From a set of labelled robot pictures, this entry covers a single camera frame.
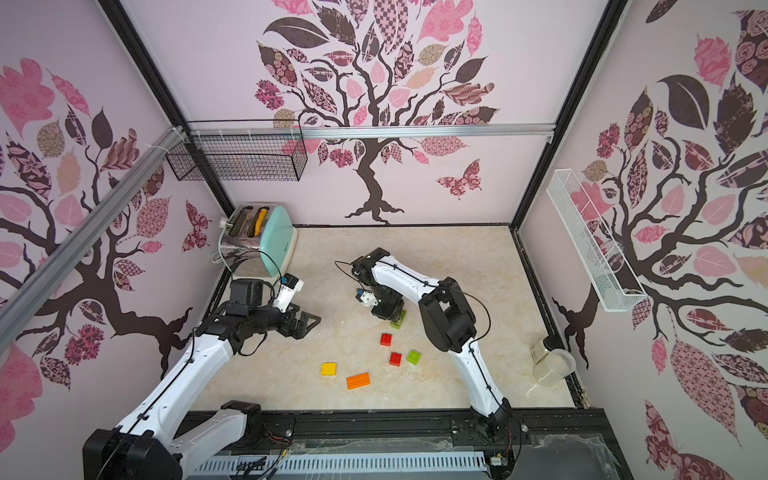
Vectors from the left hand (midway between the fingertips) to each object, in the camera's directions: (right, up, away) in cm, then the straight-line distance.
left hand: (304, 319), depth 80 cm
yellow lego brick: (+6, -15, +4) cm, 17 cm away
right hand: (+27, -1, +9) cm, 28 cm away
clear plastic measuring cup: (+65, -11, -6) cm, 66 cm away
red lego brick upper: (+22, -8, +8) cm, 25 cm away
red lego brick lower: (+25, -12, +4) cm, 28 cm away
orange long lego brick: (+14, -18, +1) cm, 23 cm away
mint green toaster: (-19, +22, +13) cm, 32 cm away
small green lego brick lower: (+30, -12, +5) cm, 33 cm away
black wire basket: (-39, +52, +23) cm, 69 cm away
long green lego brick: (+26, -4, +11) cm, 28 cm away
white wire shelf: (+79, +15, -4) cm, 81 cm away
